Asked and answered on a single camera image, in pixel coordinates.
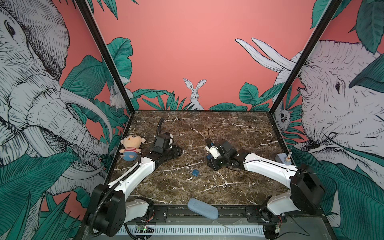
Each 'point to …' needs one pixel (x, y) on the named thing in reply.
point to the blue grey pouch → (207, 210)
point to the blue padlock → (195, 172)
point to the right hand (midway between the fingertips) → (207, 162)
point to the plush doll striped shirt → (131, 143)
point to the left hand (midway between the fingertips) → (182, 148)
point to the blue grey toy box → (281, 158)
